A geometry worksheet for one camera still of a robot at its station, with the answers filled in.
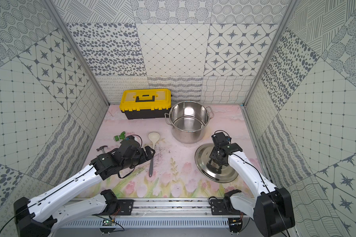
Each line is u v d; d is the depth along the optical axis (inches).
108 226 28.0
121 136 39.1
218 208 28.8
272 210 15.4
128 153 22.0
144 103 38.7
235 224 28.5
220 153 23.0
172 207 30.0
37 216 15.3
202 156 33.0
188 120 42.4
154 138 38.9
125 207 29.0
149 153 28.6
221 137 26.3
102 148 37.5
